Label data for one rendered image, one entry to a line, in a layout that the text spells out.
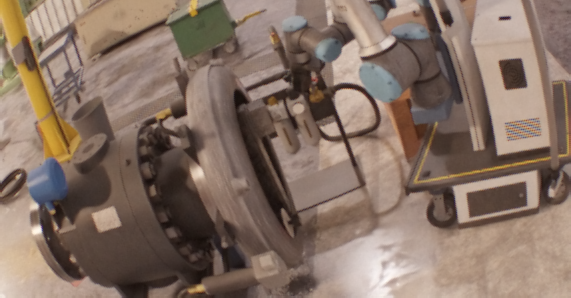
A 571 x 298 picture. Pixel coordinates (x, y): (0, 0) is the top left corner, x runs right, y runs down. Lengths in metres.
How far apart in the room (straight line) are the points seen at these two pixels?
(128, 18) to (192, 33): 3.04
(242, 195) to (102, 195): 0.56
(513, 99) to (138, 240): 1.47
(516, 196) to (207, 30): 3.88
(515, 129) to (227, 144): 1.07
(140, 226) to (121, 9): 6.51
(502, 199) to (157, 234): 1.32
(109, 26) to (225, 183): 6.85
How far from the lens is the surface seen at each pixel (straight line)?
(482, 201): 2.40
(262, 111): 2.28
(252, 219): 2.03
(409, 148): 3.13
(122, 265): 2.34
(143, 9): 8.39
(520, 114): 2.23
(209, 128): 2.04
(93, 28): 8.89
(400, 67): 2.06
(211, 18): 5.58
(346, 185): 3.25
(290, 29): 2.34
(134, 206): 2.20
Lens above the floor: 1.64
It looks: 24 degrees down
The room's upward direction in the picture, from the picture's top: 24 degrees counter-clockwise
